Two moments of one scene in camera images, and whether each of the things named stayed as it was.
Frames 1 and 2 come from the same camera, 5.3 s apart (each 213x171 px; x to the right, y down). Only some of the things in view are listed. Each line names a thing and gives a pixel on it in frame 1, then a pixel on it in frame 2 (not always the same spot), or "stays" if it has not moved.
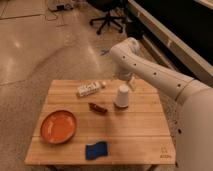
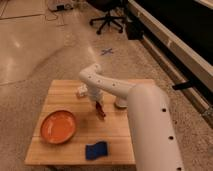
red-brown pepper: [94, 107] → [99, 110]
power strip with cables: [58, 6] stays
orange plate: [58, 127] stays
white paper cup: [123, 96] stays
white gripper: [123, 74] → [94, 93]
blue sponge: [98, 149] stays
